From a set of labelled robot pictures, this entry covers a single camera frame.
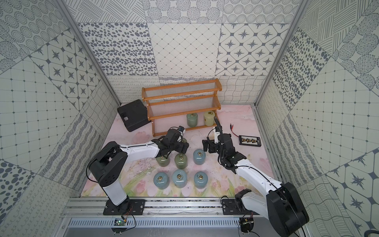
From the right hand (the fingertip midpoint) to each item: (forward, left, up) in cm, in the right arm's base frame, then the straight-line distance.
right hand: (211, 141), depth 86 cm
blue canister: (-22, +27, -3) cm, 35 cm away
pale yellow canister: (+20, 0, -2) cm, 20 cm away
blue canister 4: (-8, +7, -4) cm, 11 cm away
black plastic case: (+26, +56, -5) cm, 62 cm away
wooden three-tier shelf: (+23, +21, +5) cm, 32 cm away
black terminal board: (+7, -27, -10) cm, 30 cm away
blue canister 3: (-21, +6, -4) cm, 22 cm away
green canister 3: (+20, +12, -3) cm, 23 cm away
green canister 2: (-10, +29, -6) cm, 31 cm away
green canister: (-11, +17, -3) cm, 21 cm away
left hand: (+1, +14, -5) cm, 15 cm away
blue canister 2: (-21, +17, -2) cm, 27 cm away
